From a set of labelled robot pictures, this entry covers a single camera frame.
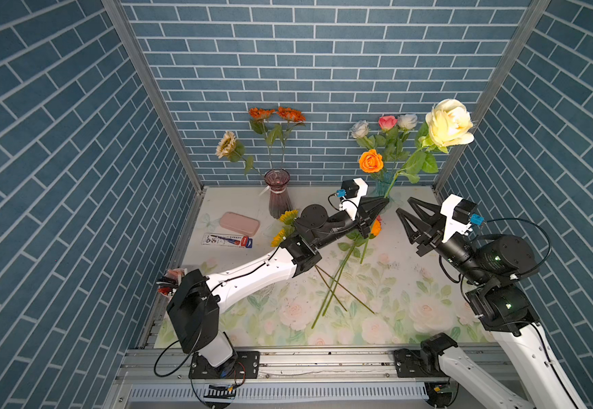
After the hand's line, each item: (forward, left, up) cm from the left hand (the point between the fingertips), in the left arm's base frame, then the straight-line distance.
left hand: (394, 204), depth 59 cm
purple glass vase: (+35, +32, -25) cm, 53 cm away
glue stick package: (+17, +52, -42) cm, 69 cm away
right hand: (-4, -1, +3) cm, 5 cm away
